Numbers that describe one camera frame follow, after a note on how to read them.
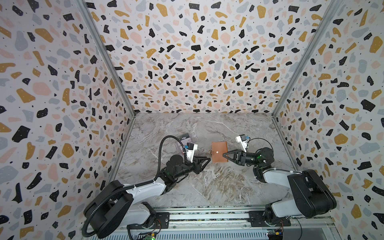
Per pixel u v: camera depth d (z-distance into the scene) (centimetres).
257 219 73
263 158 65
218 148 74
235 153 74
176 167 62
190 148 71
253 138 71
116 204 41
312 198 45
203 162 77
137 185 49
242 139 72
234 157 76
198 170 69
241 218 76
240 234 78
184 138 100
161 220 73
